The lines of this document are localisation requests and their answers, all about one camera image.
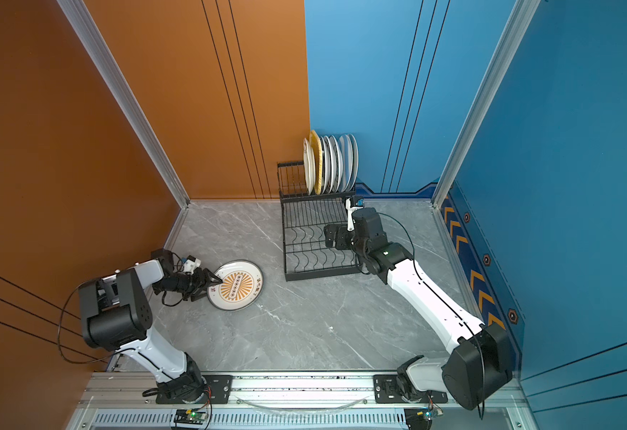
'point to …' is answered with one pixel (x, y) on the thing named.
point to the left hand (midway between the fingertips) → (217, 282)
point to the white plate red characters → (324, 165)
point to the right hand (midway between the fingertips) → (339, 227)
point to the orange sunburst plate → (242, 284)
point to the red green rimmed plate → (330, 165)
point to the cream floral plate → (309, 167)
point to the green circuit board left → (190, 417)
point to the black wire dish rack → (304, 217)
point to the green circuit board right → (418, 418)
